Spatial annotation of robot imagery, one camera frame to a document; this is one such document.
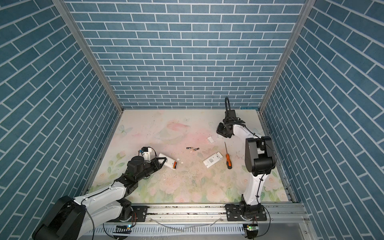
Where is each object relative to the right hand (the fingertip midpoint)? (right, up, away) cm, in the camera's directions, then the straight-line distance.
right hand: (217, 129), depth 99 cm
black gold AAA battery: (-18, -13, 0) cm, 22 cm away
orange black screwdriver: (+6, -20, -8) cm, 22 cm away
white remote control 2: (-3, -18, -8) cm, 20 cm away
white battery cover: (-4, -7, +4) cm, 9 cm away
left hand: (-30, -17, -15) cm, 38 cm away
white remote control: (-29, -19, -13) cm, 37 cm away
